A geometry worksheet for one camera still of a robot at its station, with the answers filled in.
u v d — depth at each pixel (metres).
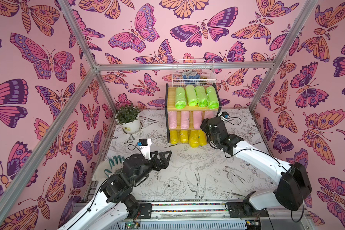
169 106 0.76
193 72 0.92
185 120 0.86
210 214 0.73
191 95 0.76
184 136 0.99
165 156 0.59
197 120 0.87
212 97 0.73
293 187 0.40
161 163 0.59
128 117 0.92
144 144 0.59
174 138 0.97
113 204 0.47
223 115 0.71
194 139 0.96
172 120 0.85
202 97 0.73
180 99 0.73
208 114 0.89
